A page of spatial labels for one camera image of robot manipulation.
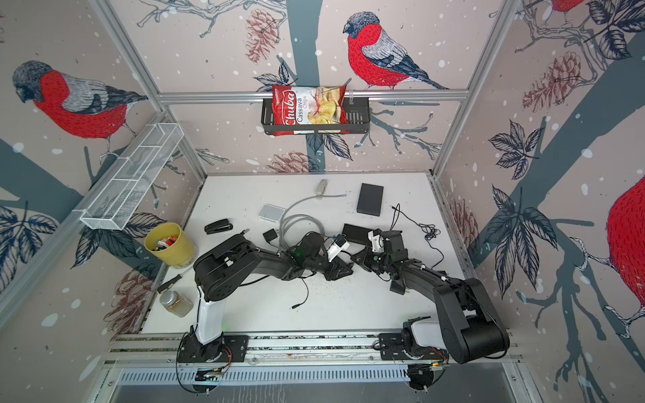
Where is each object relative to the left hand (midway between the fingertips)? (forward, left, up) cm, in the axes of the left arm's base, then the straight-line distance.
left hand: (350, 271), depth 85 cm
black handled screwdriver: (-2, +63, -4) cm, 64 cm away
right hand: (+3, 0, +1) cm, 3 cm away
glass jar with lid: (-11, +54, +4) cm, 55 cm away
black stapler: (+21, +52, -2) cm, 56 cm away
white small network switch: (+27, +32, -2) cm, 42 cm away
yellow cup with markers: (+8, +63, +8) cm, 64 cm away
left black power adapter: (+16, +30, -3) cm, 35 cm away
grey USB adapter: (+41, +11, -3) cm, 43 cm away
